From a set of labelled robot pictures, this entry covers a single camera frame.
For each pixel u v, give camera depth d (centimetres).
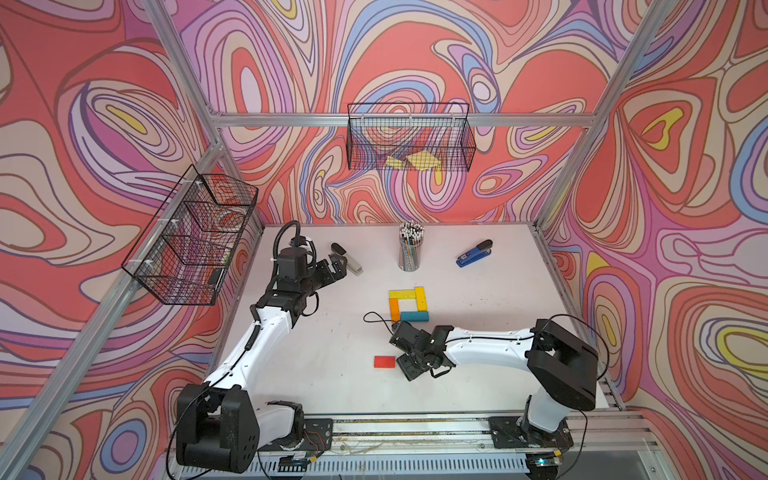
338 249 108
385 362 84
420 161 91
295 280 62
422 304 97
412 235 93
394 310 96
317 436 72
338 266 74
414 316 97
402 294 99
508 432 72
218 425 39
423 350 64
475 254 107
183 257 73
